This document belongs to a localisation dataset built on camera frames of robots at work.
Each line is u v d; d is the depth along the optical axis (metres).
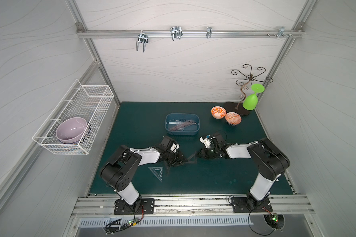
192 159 0.90
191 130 1.04
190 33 0.76
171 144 0.78
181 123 1.07
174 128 1.04
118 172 0.45
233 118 1.10
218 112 1.11
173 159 0.79
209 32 0.79
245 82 0.94
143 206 0.73
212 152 0.82
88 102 0.78
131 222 0.68
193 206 0.75
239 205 0.73
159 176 0.84
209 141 0.88
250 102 0.89
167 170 0.86
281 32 0.77
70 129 0.61
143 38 0.78
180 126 1.05
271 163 0.49
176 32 0.77
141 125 1.07
